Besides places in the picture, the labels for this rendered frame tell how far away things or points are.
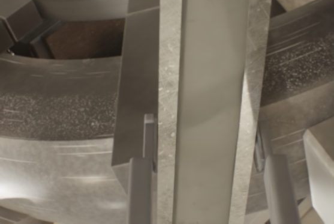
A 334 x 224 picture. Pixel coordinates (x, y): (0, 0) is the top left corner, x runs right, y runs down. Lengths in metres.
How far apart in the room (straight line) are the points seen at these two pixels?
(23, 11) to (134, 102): 0.20
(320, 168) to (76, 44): 0.34
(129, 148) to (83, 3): 0.20
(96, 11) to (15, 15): 0.08
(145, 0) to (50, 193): 0.16
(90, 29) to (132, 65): 0.25
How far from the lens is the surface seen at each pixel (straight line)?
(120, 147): 0.31
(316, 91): 0.35
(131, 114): 0.33
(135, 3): 0.43
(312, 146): 0.33
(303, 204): 1.36
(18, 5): 0.51
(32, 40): 0.59
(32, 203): 0.43
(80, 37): 0.60
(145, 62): 0.36
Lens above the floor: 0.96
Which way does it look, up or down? 21 degrees down
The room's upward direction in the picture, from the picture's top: 129 degrees counter-clockwise
